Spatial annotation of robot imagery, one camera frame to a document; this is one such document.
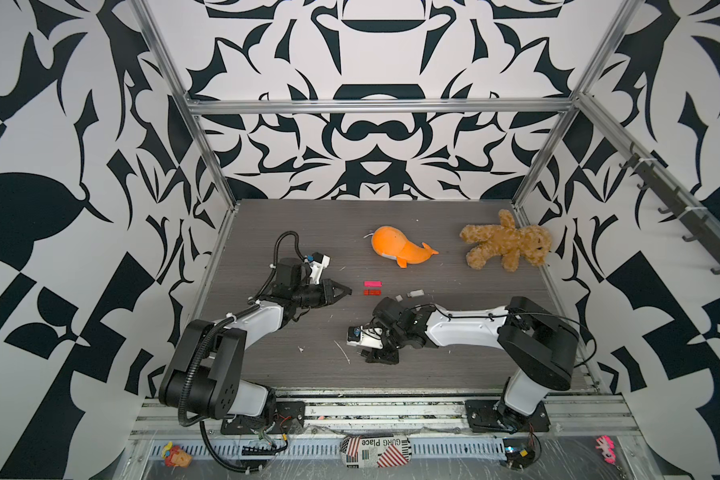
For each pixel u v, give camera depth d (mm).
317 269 818
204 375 432
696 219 584
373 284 1000
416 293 964
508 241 1007
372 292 964
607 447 701
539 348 459
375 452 680
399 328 683
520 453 709
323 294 768
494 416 740
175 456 672
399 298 945
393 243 996
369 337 736
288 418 728
